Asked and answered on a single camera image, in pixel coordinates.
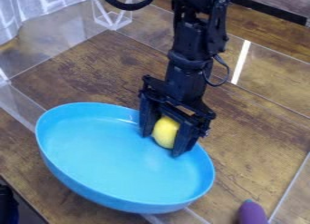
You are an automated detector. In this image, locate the dark object at corner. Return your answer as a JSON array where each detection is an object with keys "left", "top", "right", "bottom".
[{"left": 0, "top": 184, "right": 20, "bottom": 224}]

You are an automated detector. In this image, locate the black cable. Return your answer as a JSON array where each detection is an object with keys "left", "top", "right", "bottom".
[{"left": 96, "top": 0, "right": 161, "bottom": 12}]

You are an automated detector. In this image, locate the clear acrylic bracket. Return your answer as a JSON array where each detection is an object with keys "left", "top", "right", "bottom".
[{"left": 90, "top": 0, "right": 132, "bottom": 31}]

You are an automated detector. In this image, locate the blue plastic tray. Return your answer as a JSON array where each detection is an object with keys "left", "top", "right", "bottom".
[{"left": 34, "top": 102, "right": 215, "bottom": 214}]

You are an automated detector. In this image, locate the white patterned curtain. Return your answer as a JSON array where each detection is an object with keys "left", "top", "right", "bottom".
[{"left": 0, "top": 0, "right": 86, "bottom": 45}]

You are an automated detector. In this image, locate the yellow lemon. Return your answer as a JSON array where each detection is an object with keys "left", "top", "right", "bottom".
[{"left": 150, "top": 116, "right": 179, "bottom": 149}]

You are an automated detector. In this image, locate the purple eggplant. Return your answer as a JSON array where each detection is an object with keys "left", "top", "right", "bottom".
[{"left": 237, "top": 200, "right": 268, "bottom": 224}]

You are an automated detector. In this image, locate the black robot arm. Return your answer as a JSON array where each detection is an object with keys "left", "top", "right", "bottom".
[{"left": 138, "top": 0, "right": 229, "bottom": 157}]

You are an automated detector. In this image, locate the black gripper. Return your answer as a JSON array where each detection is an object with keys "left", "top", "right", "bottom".
[{"left": 138, "top": 51, "right": 215, "bottom": 157}]

